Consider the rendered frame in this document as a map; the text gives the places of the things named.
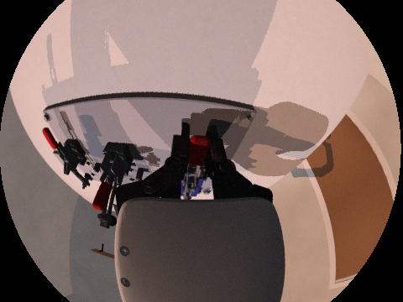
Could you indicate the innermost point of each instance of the grey rectangular block with milled slot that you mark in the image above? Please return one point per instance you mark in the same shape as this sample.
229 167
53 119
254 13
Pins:
56 154

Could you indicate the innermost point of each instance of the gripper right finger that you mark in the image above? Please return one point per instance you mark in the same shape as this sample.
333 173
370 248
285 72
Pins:
222 172

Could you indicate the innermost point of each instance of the grey metal fixture plate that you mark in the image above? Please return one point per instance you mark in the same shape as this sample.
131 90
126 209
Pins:
146 122

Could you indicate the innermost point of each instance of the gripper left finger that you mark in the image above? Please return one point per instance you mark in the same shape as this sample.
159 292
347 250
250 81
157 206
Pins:
165 182

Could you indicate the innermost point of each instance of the blue plate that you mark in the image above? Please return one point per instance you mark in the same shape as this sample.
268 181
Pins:
201 178

